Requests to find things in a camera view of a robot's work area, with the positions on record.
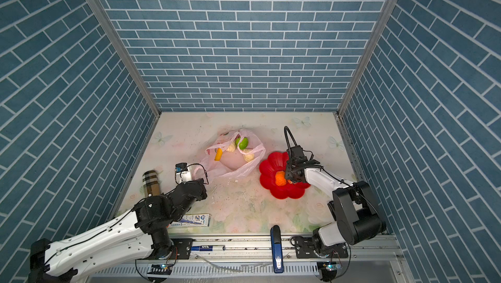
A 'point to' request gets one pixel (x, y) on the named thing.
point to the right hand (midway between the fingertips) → (294, 173)
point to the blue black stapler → (276, 239)
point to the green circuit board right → (333, 267)
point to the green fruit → (243, 144)
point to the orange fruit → (280, 178)
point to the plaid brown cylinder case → (151, 182)
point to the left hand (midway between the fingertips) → (211, 183)
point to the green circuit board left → (166, 268)
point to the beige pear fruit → (248, 157)
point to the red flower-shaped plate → (277, 162)
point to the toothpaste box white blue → (193, 220)
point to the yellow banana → (219, 153)
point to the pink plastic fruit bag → (232, 152)
